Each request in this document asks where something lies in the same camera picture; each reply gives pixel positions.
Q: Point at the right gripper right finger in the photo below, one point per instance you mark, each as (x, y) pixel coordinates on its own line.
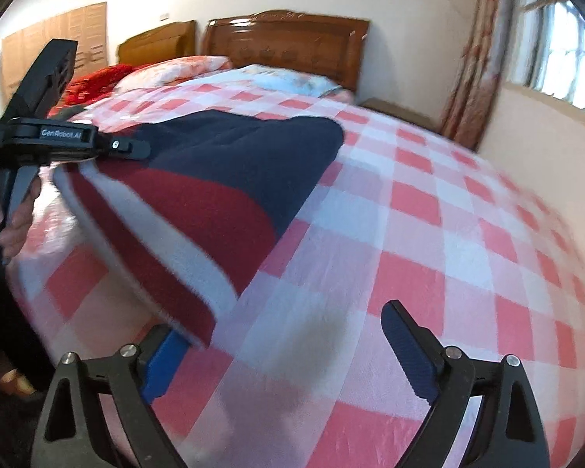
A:
(508, 431)

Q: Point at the wooden nightstand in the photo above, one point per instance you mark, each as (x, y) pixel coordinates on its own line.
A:
(384, 107)

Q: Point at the floral pink curtain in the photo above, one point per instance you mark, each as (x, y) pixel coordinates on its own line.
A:
(469, 105)

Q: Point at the pink floral pillow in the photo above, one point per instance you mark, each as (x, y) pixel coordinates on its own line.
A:
(173, 71)

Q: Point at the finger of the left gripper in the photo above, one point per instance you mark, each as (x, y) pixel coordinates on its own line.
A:
(122, 148)

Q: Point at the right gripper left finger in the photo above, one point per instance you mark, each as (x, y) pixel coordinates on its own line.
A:
(98, 412)

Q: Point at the pink checkered bed cover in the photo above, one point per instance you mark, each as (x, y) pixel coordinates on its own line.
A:
(300, 374)

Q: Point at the small wooden headboard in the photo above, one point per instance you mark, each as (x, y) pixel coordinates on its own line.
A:
(173, 40)

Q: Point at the red grey striped sweater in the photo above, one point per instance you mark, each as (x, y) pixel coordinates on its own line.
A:
(188, 228)

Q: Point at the light blue floral pillow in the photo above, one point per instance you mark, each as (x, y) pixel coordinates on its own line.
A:
(277, 79)

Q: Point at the barred window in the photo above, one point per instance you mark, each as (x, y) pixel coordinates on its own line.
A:
(547, 49)

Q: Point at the red blanket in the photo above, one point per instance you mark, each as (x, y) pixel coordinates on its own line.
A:
(89, 88)

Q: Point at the large wooden headboard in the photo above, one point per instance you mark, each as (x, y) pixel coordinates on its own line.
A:
(329, 46)

